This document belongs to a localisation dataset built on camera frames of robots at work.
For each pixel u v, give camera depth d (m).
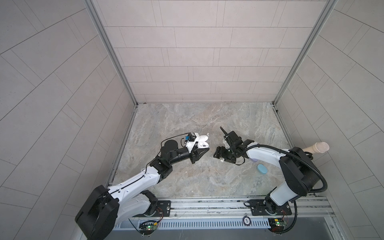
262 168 0.82
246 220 0.69
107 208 0.39
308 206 0.74
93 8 0.71
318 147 0.65
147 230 0.65
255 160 0.60
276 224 0.68
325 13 0.72
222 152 0.79
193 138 0.61
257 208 0.72
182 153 0.64
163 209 0.70
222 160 0.86
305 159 0.46
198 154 0.64
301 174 0.44
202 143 0.70
